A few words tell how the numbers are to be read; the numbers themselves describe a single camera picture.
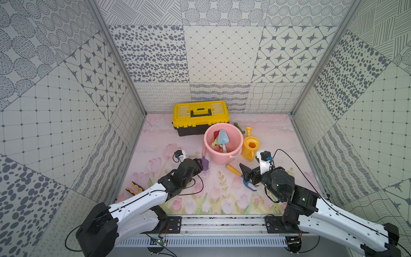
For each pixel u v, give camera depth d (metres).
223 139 0.95
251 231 0.73
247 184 0.86
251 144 0.93
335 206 0.49
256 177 0.62
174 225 0.73
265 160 0.59
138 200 0.49
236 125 1.13
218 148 0.96
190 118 0.95
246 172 0.61
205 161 0.96
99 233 0.40
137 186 0.85
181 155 0.74
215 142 0.93
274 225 0.73
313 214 0.50
